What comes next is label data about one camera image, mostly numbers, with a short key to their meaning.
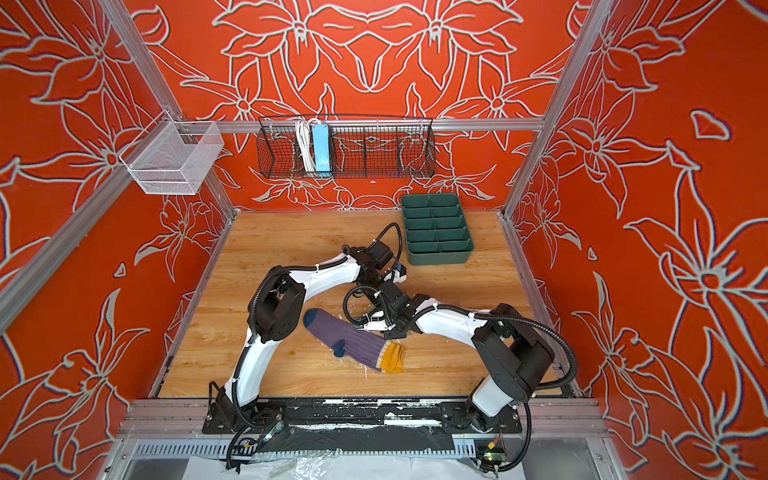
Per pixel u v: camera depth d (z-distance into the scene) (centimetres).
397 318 65
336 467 67
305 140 89
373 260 79
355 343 85
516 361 44
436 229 105
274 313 56
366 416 74
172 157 92
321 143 90
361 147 98
